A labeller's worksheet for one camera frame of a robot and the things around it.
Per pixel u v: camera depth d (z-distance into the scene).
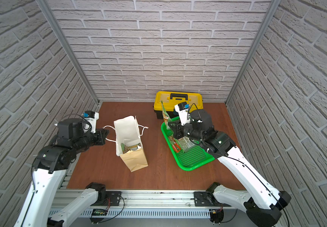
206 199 0.66
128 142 0.93
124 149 0.81
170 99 0.98
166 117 0.60
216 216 0.70
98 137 0.55
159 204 0.73
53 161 0.39
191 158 0.88
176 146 0.88
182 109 0.53
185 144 0.92
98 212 0.72
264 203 0.37
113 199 0.74
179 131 0.54
